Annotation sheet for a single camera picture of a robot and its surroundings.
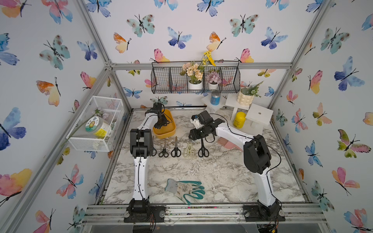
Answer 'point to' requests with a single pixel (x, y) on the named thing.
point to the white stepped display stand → (256, 114)
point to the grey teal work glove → (185, 188)
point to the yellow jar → (240, 119)
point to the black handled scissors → (176, 151)
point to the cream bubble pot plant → (245, 95)
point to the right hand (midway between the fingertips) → (192, 134)
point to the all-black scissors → (203, 151)
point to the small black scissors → (164, 153)
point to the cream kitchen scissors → (189, 151)
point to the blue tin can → (215, 100)
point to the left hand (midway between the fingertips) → (164, 120)
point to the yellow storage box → (165, 130)
